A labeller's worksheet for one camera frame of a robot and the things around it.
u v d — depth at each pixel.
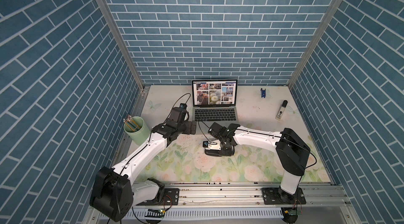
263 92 1.15
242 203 0.74
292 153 0.47
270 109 1.10
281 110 1.04
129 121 0.81
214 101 1.05
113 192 0.39
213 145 0.77
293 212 0.70
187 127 0.75
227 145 0.72
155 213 0.72
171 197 0.73
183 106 0.74
